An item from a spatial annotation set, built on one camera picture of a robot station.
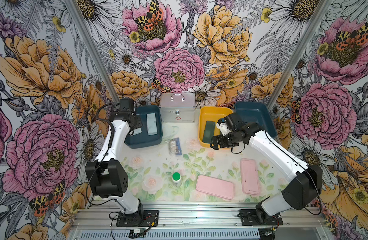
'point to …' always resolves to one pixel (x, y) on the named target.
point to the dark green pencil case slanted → (209, 131)
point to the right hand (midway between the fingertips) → (219, 147)
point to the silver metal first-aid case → (178, 107)
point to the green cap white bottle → (176, 179)
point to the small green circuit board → (137, 233)
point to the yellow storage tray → (203, 116)
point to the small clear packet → (174, 147)
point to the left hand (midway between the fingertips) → (134, 129)
